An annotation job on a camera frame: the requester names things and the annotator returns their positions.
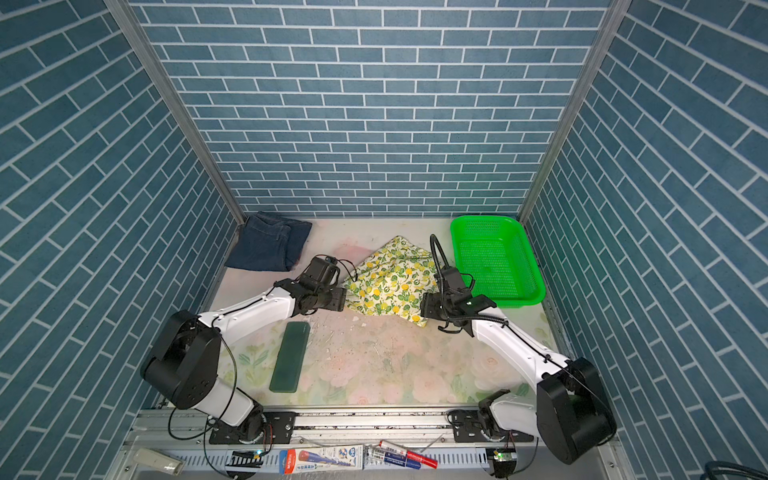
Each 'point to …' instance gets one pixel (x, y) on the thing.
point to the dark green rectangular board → (290, 357)
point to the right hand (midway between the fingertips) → (426, 302)
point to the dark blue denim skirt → (269, 243)
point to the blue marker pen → (399, 460)
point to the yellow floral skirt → (392, 281)
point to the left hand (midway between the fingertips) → (337, 295)
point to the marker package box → (322, 459)
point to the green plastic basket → (495, 258)
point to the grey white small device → (158, 460)
